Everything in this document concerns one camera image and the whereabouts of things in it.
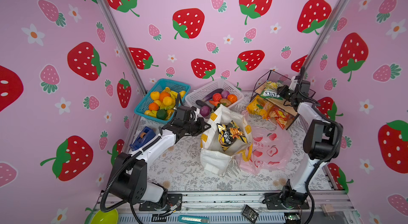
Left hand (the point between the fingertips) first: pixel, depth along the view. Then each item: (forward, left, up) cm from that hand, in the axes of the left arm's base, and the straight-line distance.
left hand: (212, 125), depth 82 cm
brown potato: (+25, -9, -8) cm, 28 cm away
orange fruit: (+30, +34, -8) cm, 46 cm away
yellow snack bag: (+22, -31, -10) cm, 39 cm away
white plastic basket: (+34, +9, -9) cm, 36 cm away
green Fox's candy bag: (+23, -35, +3) cm, 42 cm away
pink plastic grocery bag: (-7, -34, -13) cm, 37 cm away
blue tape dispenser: (-1, +37, -8) cm, 38 cm away
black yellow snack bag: (-3, -8, -2) cm, 9 cm away
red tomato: (+31, -3, -10) cm, 32 cm away
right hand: (+26, -41, +4) cm, 49 cm away
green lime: (+14, +32, -9) cm, 36 cm away
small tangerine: (+22, +39, -11) cm, 46 cm away
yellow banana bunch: (+35, +28, -13) cm, 47 cm away
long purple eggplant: (+34, +1, -13) cm, 36 cm away
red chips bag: (+10, -44, -7) cm, 46 cm away
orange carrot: (+26, -2, -11) cm, 28 cm away
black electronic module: (-37, -17, -15) cm, 43 cm away
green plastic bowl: (-38, +45, -16) cm, 61 cm away
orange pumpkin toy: (+29, -14, -9) cm, 34 cm away
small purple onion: (+34, -9, -10) cm, 36 cm away
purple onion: (+19, +5, -12) cm, 23 cm away
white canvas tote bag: (-17, -1, -5) cm, 17 cm away
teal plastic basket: (+21, +45, -8) cm, 50 cm away
